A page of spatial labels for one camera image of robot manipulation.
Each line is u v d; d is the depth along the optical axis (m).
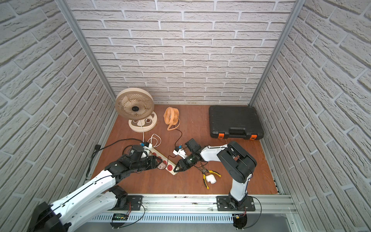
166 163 0.85
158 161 0.77
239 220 0.71
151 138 0.98
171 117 0.97
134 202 0.74
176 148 0.83
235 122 0.97
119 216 0.72
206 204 0.75
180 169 0.78
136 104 0.86
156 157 0.74
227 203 0.74
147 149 0.74
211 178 0.80
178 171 0.83
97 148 0.96
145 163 0.69
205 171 0.84
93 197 0.49
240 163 0.49
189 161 0.77
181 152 0.81
